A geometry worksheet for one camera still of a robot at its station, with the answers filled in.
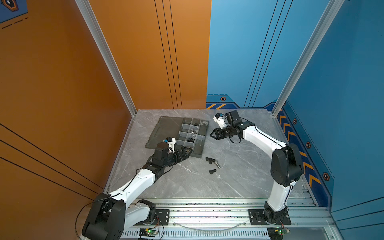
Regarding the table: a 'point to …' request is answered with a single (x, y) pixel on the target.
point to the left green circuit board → (146, 232)
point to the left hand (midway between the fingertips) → (188, 151)
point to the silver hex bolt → (217, 164)
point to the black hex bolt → (211, 171)
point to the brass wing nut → (188, 148)
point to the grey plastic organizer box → (190, 132)
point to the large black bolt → (210, 160)
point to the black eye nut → (190, 139)
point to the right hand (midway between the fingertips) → (212, 134)
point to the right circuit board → (277, 233)
